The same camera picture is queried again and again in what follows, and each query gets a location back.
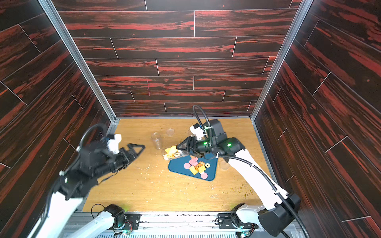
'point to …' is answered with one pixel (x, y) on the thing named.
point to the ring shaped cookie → (207, 165)
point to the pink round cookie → (187, 165)
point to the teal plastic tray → (209, 174)
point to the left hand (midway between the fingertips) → (143, 151)
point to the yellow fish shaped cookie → (171, 151)
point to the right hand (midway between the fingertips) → (183, 147)
